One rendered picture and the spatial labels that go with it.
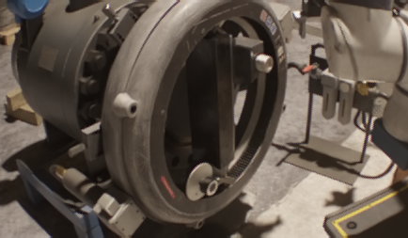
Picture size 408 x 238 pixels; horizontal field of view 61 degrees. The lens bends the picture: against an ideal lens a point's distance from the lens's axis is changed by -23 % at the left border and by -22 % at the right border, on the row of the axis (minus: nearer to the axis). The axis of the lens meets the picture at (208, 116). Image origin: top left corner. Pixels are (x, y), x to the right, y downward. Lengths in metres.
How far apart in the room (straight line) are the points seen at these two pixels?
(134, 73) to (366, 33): 0.52
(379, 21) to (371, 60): 0.08
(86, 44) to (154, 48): 0.37
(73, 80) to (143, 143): 0.39
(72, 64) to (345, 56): 0.83
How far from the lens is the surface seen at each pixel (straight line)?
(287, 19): 1.48
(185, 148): 1.32
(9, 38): 4.94
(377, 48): 0.79
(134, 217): 1.10
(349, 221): 1.26
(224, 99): 1.13
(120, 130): 0.97
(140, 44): 0.95
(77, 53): 1.27
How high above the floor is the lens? 1.16
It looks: 28 degrees down
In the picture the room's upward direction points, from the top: 1 degrees counter-clockwise
